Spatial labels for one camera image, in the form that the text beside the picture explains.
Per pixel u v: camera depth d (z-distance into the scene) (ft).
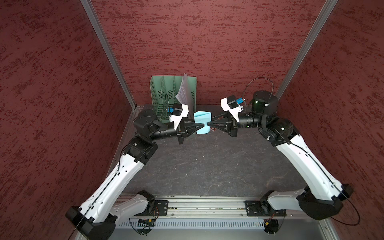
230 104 1.41
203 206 2.52
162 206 2.43
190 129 1.79
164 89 3.65
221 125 1.67
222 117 1.67
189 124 1.66
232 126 1.55
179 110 1.44
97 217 1.19
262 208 2.15
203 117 1.57
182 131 1.57
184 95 3.01
